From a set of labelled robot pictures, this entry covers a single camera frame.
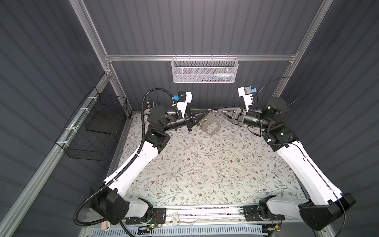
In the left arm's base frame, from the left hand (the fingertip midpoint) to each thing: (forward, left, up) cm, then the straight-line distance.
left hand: (210, 112), depth 57 cm
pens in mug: (+42, +36, -32) cm, 64 cm away
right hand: (-1, -4, 0) cm, 4 cm away
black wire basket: (+7, +57, -19) cm, 61 cm away
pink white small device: (-29, +49, -43) cm, 72 cm away
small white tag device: (-28, +17, -45) cm, 56 cm away
